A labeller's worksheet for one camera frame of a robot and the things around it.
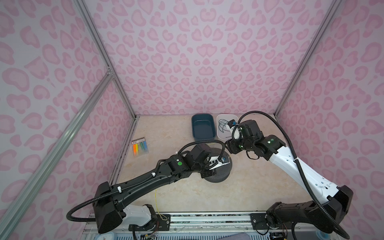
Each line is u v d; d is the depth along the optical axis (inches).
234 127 25.5
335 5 27.1
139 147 40.0
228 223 29.2
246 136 22.8
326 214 14.3
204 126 45.9
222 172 24.3
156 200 32.8
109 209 15.1
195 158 20.7
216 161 22.8
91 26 29.1
